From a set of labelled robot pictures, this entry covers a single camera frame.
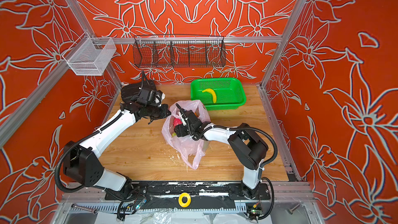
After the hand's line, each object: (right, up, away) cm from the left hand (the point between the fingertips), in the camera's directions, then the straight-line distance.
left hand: (171, 111), depth 82 cm
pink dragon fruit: (+2, -6, +3) cm, 8 cm away
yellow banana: (+25, +11, +28) cm, 40 cm away
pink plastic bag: (+11, -20, -6) cm, 23 cm away
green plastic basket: (+38, +11, +29) cm, 49 cm away
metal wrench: (-32, -44, -14) cm, 57 cm away
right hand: (+3, -9, +7) cm, 12 cm away
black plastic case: (-35, +12, +25) cm, 45 cm away
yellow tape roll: (+9, -41, -14) cm, 44 cm away
